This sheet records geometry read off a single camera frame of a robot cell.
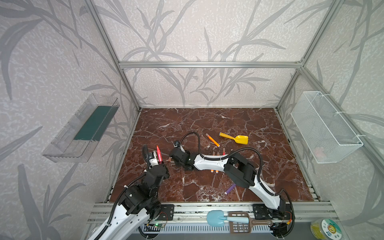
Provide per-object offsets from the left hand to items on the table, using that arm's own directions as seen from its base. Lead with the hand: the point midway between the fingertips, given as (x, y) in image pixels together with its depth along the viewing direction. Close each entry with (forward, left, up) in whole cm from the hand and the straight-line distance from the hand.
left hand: (166, 158), depth 77 cm
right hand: (+11, -3, -14) cm, 19 cm away
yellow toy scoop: (+22, -45, -16) cm, 52 cm away
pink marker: (+1, +3, +2) cm, 4 cm away
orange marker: (+20, -26, -15) cm, 36 cm away
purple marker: (-11, -34, -14) cm, 39 cm away
